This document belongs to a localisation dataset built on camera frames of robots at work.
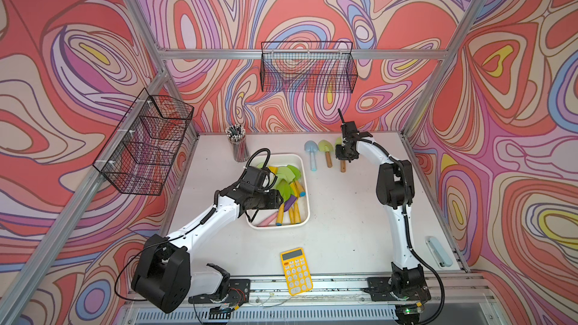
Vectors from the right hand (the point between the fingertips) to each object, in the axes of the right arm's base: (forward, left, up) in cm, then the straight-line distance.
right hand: (343, 159), depth 108 cm
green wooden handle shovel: (-7, +28, 0) cm, 29 cm away
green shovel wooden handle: (+9, +7, 0) cm, 11 cm away
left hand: (-26, +29, +10) cm, 41 cm away
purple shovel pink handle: (-29, +34, +1) cm, 44 cm away
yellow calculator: (-48, +25, 0) cm, 54 cm away
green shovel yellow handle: (-16, +29, +2) cm, 33 cm away
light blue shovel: (+9, +15, 0) cm, 18 cm away
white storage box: (-1, +32, +2) cm, 33 cm away
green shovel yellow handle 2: (-9, +23, +1) cm, 24 cm away
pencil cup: (+3, +49, +18) cm, 52 cm away
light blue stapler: (-47, -26, +1) cm, 54 cm away
